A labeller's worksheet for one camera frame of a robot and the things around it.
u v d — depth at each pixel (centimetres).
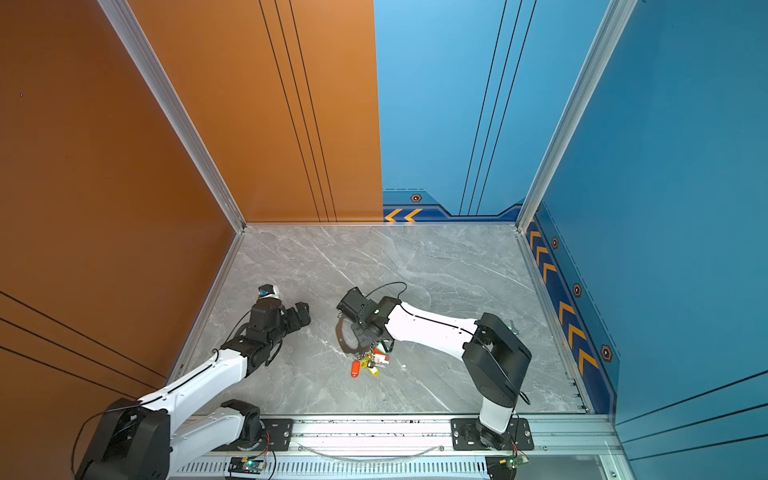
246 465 71
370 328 58
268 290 78
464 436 72
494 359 43
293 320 79
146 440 42
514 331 48
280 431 74
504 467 70
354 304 64
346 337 91
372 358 85
